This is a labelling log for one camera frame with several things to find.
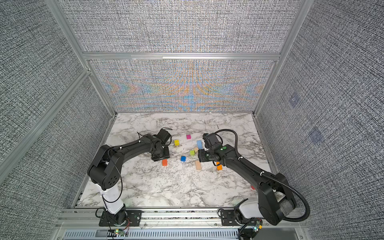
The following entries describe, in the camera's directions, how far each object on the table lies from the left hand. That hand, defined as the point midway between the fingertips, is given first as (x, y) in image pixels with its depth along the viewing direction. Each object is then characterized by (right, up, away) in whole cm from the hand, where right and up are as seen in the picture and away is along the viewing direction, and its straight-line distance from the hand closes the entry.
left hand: (166, 158), depth 93 cm
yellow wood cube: (+5, +9, +7) cm, 13 cm away
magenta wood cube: (+13, +13, +10) cm, 21 cm away
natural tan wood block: (+20, -3, -2) cm, 20 cm away
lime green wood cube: (+16, +3, +4) cm, 17 cm away
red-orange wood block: (-1, -2, -2) cm, 3 cm away
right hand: (+22, +4, -7) cm, 24 cm away
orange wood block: (+33, -5, -3) cm, 33 cm away
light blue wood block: (+21, +8, +7) cm, 23 cm away
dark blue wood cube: (+10, -1, +1) cm, 10 cm away
